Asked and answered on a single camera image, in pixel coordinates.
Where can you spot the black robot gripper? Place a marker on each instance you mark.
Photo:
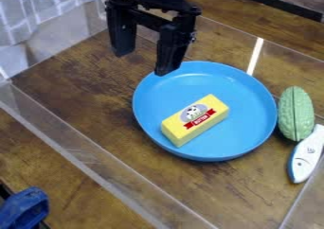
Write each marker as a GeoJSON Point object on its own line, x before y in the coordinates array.
{"type": "Point", "coordinates": [177, 33]}

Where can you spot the yellow toy butter block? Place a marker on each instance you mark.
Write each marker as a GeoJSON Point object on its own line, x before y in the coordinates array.
{"type": "Point", "coordinates": [187, 124]}

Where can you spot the blue round plastic plate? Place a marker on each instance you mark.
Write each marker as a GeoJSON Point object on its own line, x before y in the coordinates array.
{"type": "Point", "coordinates": [180, 95]}

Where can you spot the green toy bitter gourd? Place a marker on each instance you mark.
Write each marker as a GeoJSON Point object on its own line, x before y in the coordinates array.
{"type": "Point", "coordinates": [297, 115]}

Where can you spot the white blue toy fish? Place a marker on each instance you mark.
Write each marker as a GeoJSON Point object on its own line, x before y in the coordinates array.
{"type": "Point", "coordinates": [306, 156]}

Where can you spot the clear acrylic enclosure wall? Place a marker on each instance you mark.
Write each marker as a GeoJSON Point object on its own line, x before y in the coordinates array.
{"type": "Point", "coordinates": [70, 138]}

